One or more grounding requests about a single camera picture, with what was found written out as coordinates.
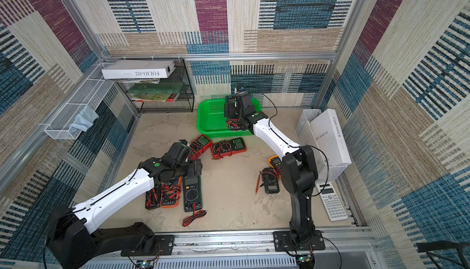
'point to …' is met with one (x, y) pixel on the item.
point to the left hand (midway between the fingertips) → (194, 165)
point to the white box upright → (330, 139)
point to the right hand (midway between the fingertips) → (232, 104)
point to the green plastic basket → (212, 121)
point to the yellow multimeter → (275, 162)
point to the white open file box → (305, 137)
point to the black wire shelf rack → (173, 95)
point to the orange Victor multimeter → (170, 193)
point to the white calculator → (333, 207)
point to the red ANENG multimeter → (219, 150)
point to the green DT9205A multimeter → (192, 192)
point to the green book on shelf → (155, 92)
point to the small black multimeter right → (271, 180)
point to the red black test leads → (196, 214)
